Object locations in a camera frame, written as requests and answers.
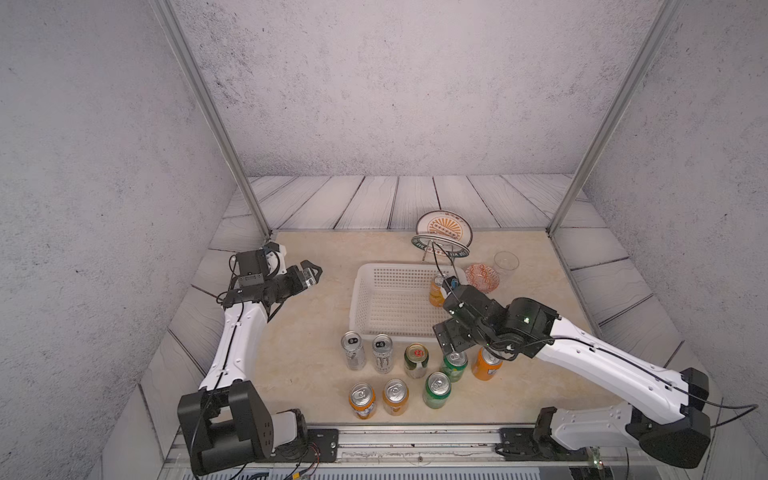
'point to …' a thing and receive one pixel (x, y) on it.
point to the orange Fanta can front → (485, 364)
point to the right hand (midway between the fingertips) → (454, 327)
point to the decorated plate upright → (447, 224)
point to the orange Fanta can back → (362, 400)
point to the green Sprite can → (454, 364)
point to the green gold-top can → (416, 356)
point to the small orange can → (396, 397)
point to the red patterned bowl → (482, 277)
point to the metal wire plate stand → (452, 262)
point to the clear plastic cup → (505, 263)
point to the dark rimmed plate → (423, 240)
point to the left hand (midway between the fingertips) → (313, 273)
